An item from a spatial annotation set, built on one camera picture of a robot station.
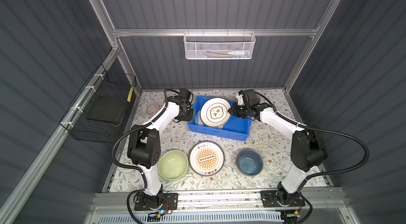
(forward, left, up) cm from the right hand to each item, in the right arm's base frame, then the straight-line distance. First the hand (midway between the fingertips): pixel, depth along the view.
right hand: (229, 110), depth 91 cm
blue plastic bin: (-3, -6, -14) cm, 16 cm away
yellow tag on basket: (+1, +54, +13) cm, 55 cm away
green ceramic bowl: (-27, +32, -13) cm, 44 cm away
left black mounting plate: (-44, +30, -12) cm, 55 cm away
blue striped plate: (0, +18, -11) cm, 21 cm away
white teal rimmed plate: (+1, +9, -3) cm, 9 cm away
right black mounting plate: (-43, -16, -14) cm, 48 cm away
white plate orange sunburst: (-23, +13, -13) cm, 30 cm away
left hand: (-2, +24, -3) cm, 25 cm away
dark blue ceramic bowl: (-25, -10, -13) cm, 30 cm away
